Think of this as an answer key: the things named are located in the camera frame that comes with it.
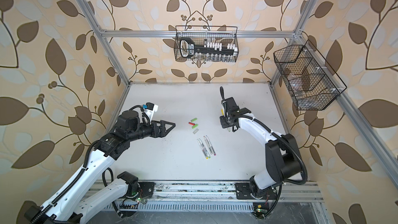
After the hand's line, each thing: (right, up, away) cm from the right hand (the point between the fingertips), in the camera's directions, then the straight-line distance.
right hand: (226, 121), depth 90 cm
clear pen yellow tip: (-15, -15, -2) cm, 21 cm away
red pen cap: (-21, -3, +9) cm, 23 cm away
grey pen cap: (-19, -7, +6) cm, 21 cm away
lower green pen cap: (-20, -5, +8) cm, 22 cm away
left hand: (-30, +2, -20) cm, 36 cm away
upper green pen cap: (-20, -1, +12) cm, 23 cm away
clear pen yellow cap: (-5, +7, -19) cm, 21 cm away
